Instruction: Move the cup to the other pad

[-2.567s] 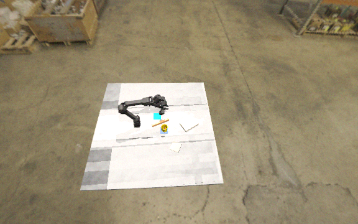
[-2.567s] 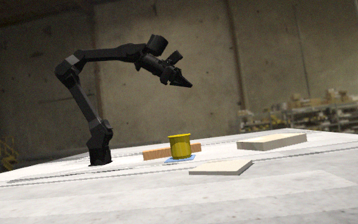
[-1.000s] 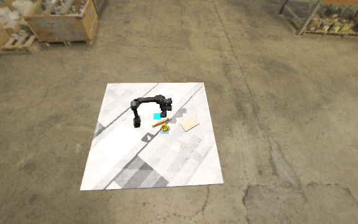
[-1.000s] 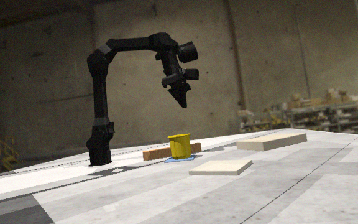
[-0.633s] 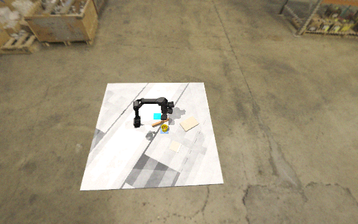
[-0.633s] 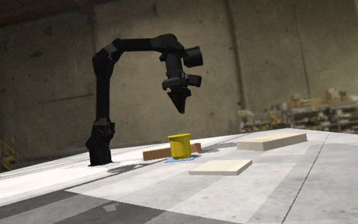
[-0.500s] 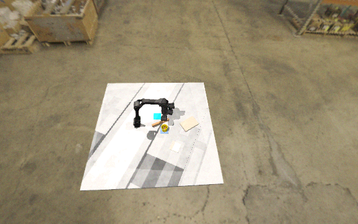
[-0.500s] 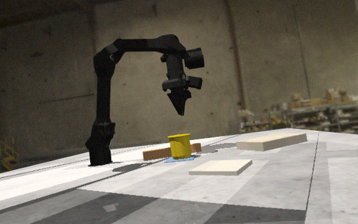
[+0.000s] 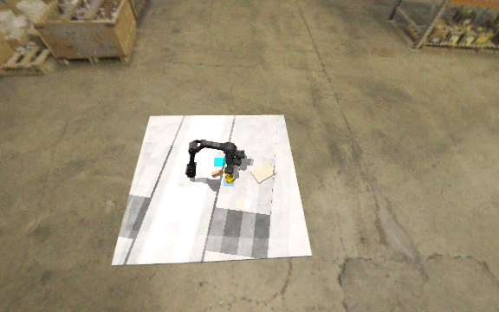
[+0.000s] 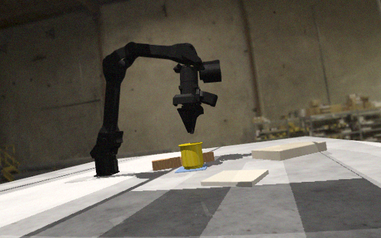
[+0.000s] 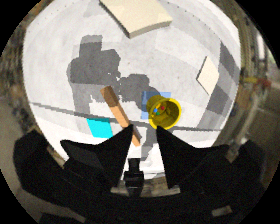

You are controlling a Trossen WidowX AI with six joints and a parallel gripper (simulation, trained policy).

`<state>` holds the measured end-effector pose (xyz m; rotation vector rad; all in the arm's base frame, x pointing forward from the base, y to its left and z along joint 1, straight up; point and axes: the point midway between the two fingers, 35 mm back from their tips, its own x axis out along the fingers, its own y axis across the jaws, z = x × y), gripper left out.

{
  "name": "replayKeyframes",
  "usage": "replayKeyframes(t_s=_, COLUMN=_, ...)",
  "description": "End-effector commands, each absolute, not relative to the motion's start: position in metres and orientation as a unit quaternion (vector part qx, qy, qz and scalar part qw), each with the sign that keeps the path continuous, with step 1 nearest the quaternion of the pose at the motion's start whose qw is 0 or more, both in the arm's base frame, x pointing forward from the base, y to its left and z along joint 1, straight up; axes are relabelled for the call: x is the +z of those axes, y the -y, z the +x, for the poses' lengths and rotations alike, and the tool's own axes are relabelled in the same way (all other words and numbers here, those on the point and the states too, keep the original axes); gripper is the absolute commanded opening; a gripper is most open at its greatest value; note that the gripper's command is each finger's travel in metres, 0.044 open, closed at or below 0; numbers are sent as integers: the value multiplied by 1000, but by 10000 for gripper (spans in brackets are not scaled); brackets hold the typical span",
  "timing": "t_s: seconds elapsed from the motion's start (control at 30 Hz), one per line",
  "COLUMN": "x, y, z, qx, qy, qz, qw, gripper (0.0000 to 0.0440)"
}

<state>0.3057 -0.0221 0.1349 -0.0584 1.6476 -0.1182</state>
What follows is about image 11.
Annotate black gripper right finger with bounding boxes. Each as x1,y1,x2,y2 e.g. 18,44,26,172
156,125,230,190

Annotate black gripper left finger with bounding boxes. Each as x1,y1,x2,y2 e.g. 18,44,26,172
60,124,133,188

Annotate beige flat rectangular block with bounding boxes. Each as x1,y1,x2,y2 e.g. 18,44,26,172
99,0,173,39

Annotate brown wooden bar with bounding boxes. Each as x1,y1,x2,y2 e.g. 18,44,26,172
100,85,141,147

